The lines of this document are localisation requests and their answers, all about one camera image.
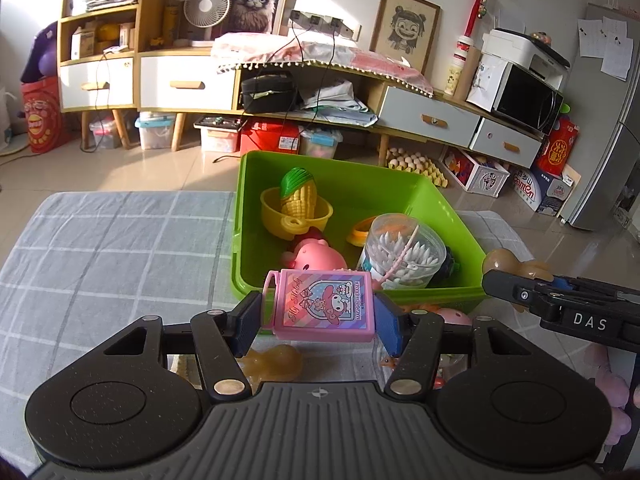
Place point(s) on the blue and white carton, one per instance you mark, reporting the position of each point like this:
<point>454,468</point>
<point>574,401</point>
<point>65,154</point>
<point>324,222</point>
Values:
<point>540,192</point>

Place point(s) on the pink capsule egg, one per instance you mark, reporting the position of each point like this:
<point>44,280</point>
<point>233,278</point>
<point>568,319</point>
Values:
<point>452,317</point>

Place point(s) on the clear bin with blue lid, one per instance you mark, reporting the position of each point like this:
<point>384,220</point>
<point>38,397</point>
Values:
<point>155,132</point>

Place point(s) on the grey checked tablecloth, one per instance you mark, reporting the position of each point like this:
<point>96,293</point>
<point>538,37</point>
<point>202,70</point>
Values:
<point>125,260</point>

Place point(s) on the white desk fan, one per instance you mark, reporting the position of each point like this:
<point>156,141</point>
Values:
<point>205,10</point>

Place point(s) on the purple toy grapes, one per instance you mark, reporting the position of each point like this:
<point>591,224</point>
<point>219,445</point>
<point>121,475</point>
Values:
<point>449,265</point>

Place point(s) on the pink rounded rubber toy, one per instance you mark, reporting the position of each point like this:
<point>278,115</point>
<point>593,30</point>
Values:
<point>315,255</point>

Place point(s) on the amber translucent octopus toy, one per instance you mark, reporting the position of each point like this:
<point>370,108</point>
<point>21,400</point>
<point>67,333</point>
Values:
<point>505,260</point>
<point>275,362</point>

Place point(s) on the clear bin with colourful contents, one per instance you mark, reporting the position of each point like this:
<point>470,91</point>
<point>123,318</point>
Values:
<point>320,145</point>

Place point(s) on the pink plush toy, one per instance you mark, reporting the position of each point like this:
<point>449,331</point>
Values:
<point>610,385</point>

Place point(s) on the green plastic storage box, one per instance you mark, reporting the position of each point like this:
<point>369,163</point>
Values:
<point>380,195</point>

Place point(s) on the small clear storage bin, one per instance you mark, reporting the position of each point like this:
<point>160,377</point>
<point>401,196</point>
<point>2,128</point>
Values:
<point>106,135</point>

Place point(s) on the small orange toy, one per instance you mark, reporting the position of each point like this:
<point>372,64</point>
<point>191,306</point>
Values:
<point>389,361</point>

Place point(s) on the red paper bag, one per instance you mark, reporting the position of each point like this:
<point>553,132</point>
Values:
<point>41,120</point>

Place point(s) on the egg tray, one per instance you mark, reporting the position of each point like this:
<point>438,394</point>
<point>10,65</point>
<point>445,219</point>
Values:
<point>415,165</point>

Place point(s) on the white storage bin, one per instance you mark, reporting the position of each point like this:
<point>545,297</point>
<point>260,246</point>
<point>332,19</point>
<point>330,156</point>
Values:
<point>217,137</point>

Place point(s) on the small cardboard box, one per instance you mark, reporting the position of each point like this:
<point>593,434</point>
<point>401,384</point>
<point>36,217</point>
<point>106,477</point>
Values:
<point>82,44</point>

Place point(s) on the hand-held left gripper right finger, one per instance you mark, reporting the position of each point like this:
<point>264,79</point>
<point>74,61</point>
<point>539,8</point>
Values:
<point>392,325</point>

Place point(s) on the white printer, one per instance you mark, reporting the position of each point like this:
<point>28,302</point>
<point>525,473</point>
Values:
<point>520,47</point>

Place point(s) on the wooden shelf cabinet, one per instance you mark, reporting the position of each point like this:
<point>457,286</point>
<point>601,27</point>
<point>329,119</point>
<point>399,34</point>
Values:
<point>165,80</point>

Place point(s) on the white crate with toys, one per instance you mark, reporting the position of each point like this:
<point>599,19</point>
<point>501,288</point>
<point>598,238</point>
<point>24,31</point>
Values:
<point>477,175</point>

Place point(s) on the purple plush object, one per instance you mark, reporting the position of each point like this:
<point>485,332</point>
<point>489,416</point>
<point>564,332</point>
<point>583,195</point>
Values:
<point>42,55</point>

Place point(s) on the yellow toy corn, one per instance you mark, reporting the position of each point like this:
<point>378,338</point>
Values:
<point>300,200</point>

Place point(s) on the pile of white papers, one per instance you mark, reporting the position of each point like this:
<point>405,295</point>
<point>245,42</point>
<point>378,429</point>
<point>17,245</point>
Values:
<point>340,102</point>

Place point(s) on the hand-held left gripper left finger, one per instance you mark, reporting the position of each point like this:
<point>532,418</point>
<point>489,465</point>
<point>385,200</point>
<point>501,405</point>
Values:
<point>248,320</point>

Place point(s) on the white paper sheet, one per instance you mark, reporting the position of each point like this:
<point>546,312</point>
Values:
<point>484,82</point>

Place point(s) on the pink cartoon eraser box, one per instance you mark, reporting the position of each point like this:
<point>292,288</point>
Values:
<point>320,305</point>

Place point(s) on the black microwave oven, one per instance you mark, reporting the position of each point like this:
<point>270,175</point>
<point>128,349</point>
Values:
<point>527,100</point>

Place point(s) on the yellow plastic toy cup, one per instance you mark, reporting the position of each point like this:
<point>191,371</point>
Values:
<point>272,215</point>

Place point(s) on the grey refrigerator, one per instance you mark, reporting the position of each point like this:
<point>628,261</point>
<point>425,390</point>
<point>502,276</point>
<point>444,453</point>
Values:
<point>600,135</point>

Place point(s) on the framed cat picture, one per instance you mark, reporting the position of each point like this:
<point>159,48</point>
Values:
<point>257,5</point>

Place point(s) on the red gift box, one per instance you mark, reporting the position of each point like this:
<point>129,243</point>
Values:
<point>557,147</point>

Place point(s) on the pink fringed cloth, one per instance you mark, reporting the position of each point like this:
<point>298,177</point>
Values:
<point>350,62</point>

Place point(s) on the clear cotton swab jar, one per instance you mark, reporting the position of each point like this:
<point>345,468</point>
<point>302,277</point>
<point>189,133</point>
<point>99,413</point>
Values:
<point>400,255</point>

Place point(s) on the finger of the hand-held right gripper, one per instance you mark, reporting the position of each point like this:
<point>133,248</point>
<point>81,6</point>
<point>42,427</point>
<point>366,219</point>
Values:
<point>562,283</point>
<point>510,287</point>

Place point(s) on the red flat box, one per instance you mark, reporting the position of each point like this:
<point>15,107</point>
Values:
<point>270,139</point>

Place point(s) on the white power strip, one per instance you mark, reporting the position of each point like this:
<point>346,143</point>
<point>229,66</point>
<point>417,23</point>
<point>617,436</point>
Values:
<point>320,22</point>

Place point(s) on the tall paper cup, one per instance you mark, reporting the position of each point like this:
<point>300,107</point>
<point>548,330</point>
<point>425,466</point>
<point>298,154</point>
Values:
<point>457,67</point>

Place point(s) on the low wooden drawer cabinet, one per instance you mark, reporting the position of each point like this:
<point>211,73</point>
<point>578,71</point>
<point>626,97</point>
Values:
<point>430,120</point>

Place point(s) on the framed cartoon drawing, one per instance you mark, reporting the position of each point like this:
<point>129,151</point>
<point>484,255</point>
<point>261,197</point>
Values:
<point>405,30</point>

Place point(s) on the orange plastic lid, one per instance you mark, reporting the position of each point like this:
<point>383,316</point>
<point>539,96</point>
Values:
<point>361,234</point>

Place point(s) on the black bag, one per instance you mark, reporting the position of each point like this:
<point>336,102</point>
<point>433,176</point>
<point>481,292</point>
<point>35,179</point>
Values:
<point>270,92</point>

